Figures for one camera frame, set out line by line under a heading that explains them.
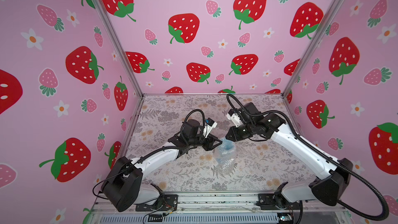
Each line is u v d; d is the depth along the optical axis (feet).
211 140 2.34
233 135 2.09
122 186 1.36
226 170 2.68
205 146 2.33
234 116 2.25
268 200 2.41
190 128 2.06
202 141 2.35
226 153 2.40
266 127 1.67
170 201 2.45
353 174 1.25
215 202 2.46
